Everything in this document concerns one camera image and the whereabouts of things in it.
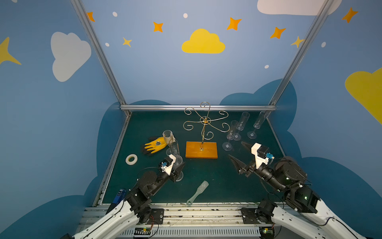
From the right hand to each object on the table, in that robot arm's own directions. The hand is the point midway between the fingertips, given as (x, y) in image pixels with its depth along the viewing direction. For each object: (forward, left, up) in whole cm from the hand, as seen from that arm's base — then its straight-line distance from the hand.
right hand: (240, 146), depth 59 cm
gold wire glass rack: (+18, +13, -5) cm, 23 cm away
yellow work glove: (+18, +46, -33) cm, 59 cm away
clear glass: (+33, -22, -15) cm, 42 cm away
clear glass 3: (+16, +35, -17) cm, 42 cm away
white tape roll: (+10, +62, -35) cm, 72 cm away
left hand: (+1, +26, -14) cm, 30 cm away
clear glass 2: (+31, -11, -14) cm, 36 cm away
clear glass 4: (+23, -3, -36) cm, 43 cm away
